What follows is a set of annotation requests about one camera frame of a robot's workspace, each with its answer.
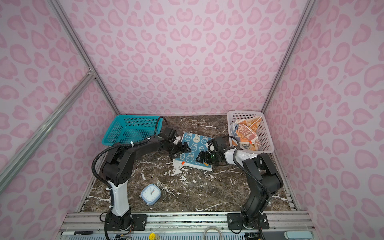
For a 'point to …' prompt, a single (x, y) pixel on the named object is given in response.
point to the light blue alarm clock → (151, 194)
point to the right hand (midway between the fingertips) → (202, 160)
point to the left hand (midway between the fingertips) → (187, 152)
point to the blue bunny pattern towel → (197, 144)
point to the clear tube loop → (210, 227)
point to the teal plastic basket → (124, 128)
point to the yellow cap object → (152, 236)
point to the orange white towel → (246, 131)
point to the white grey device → (298, 235)
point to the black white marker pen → (77, 233)
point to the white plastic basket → (267, 145)
